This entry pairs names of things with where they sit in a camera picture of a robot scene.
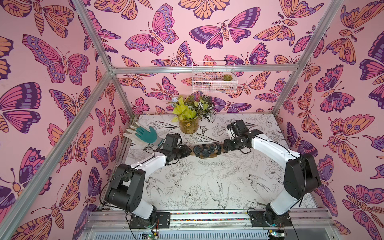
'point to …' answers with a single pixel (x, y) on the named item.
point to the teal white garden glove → (141, 134)
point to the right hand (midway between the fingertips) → (228, 144)
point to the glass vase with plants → (189, 109)
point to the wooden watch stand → (212, 154)
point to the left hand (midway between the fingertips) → (191, 150)
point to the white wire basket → (207, 77)
